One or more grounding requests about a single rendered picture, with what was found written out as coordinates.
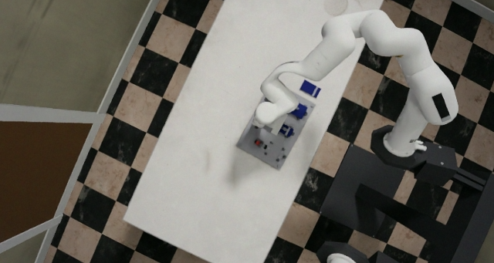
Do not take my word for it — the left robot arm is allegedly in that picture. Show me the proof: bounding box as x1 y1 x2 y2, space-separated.
327 254 355 263

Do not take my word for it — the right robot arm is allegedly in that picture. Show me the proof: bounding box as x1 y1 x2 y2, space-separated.
254 10 458 157

